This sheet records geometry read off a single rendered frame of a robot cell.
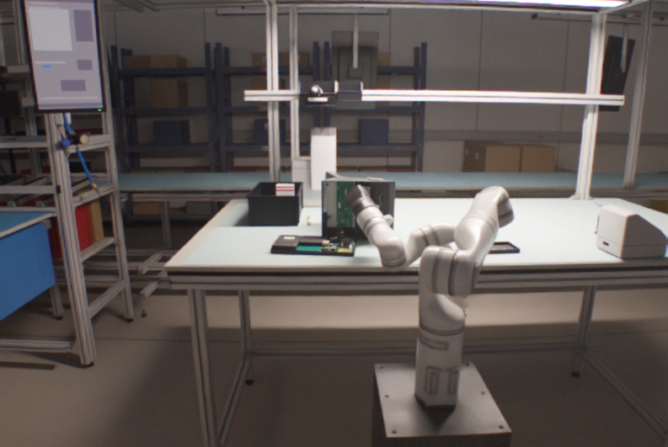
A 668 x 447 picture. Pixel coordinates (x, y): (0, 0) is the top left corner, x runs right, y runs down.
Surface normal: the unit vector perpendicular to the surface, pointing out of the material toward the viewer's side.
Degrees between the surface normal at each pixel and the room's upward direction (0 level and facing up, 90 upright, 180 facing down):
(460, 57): 90
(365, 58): 97
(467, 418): 0
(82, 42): 101
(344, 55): 97
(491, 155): 90
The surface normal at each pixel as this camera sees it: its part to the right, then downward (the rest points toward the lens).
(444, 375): 0.01, 0.21
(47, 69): 0.42, 0.37
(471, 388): 0.00, -0.98
